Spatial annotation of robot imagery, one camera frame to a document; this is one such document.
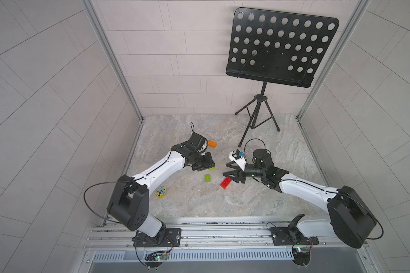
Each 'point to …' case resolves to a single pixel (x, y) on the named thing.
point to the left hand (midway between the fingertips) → (216, 164)
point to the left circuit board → (154, 260)
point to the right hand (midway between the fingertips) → (226, 170)
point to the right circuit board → (302, 255)
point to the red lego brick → (225, 182)
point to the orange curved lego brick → (212, 143)
